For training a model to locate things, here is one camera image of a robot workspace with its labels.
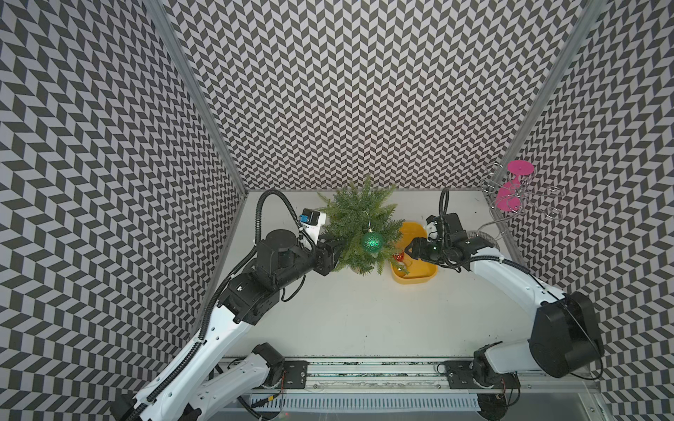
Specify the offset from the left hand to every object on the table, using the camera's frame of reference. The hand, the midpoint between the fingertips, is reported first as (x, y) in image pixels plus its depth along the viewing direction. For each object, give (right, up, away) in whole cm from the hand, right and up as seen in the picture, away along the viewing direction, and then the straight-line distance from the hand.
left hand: (338, 244), depth 65 cm
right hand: (+23, -6, +21) cm, 32 cm away
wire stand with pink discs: (+67, +18, +40) cm, 80 cm away
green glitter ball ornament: (+9, +1, -1) cm, 9 cm away
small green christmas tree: (+6, +7, +3) cm, 9 cm away
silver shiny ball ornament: (+21, -12, +26) cm, 36 cm away
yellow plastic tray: (+28, -13, +27) cm, 41 cm away
